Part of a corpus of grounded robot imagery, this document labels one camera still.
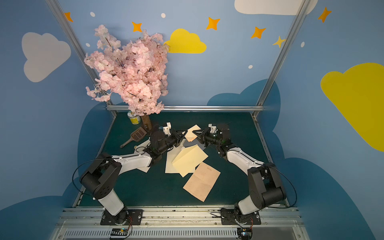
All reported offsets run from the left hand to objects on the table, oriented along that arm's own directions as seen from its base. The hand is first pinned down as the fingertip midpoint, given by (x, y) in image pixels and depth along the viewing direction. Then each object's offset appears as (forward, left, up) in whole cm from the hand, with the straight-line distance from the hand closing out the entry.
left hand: (189, 128), depth 82 cm
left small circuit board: (-46, +33, -26) cm, 63 cm away
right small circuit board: (-46, -30, -26) cm, 60 cm away
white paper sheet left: (-17, +22, +4) cm, 28 cm away
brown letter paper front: (-21, -8, -23) cm, 33 cm away
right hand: (-1, -3, -1) cm, 3 cm away
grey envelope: (-7, -4, -3) cm, 8 cm away
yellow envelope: (-7, 0, -24) cm, 25 cm away
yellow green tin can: (+23, +42, -19) cm, 51 cm away
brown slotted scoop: (+11, +39, -24) cm, 47 cm away
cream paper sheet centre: (-5, +11, -22) cm, 25 cm away
